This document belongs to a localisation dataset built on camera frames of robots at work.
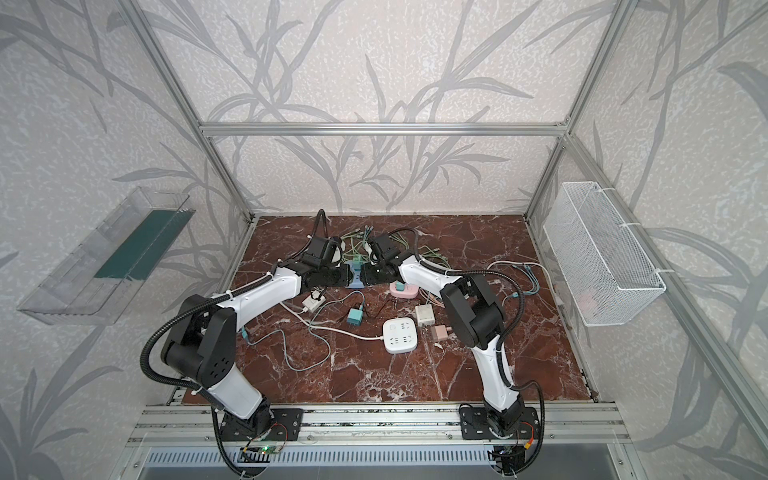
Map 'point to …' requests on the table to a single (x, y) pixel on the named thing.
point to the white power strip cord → (326, 329)
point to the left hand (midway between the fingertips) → (355, 266)
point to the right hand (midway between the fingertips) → (366, 267)
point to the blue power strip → (357, 282)
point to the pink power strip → (409, 291)
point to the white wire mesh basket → (606, 276)
